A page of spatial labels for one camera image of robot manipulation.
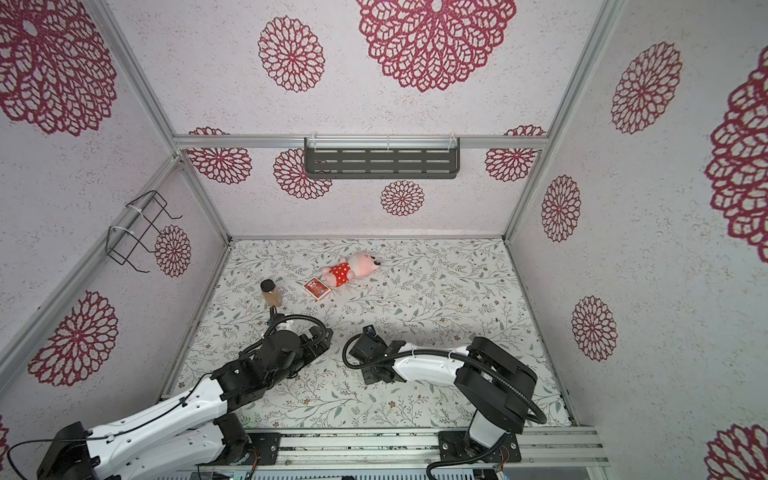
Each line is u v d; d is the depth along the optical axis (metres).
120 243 0.72
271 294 0.96
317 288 1.03
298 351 0.60
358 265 1.03
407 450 0.76
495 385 0.45
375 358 0.66
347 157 0.97
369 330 0.81
